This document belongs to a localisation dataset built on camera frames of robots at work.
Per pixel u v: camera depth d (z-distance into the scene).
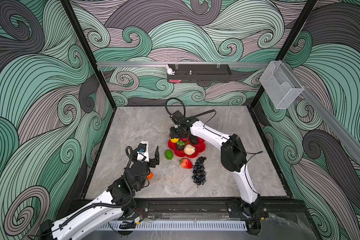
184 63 0.93
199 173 0.83
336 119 0.60
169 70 0.85
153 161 0.64
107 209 0.50
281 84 0.78
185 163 0.85
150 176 0.83
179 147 0.92
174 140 0.92
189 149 0.88
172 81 0.90
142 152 0.59
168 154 0.90
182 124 0.70
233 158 0.54
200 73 0.95
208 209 0.74
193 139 0.67
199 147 0.92
